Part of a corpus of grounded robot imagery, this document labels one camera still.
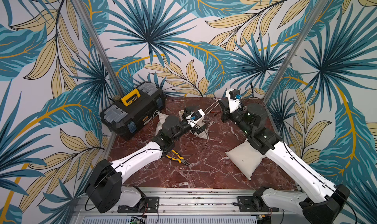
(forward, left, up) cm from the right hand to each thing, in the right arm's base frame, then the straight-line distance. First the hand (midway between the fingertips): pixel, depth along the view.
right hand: (210, 105), depth 64 cm
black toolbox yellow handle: (+11, +46, -21) cm, 52 cm away
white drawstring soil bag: (+5, -1, -34) cm, 34 cm away
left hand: (+2, +3, -7) cm, 8 cm away
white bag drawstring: (+3, -1, -4) cm, 5 cm away
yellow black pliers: (-9, +15, -38) cm, 42 cm away
